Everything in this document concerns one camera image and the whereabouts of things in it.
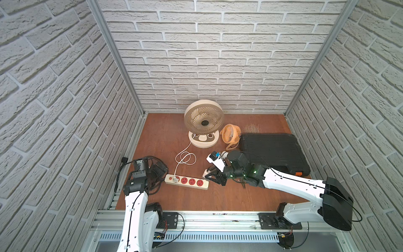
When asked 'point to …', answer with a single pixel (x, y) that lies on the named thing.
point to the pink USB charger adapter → (206, 172)
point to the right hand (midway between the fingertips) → (209, 174)
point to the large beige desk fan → (204, 118)
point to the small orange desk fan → (231, 134)
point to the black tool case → (279, 151)
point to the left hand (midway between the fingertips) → (160, 168)
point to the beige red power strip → (198, 183)
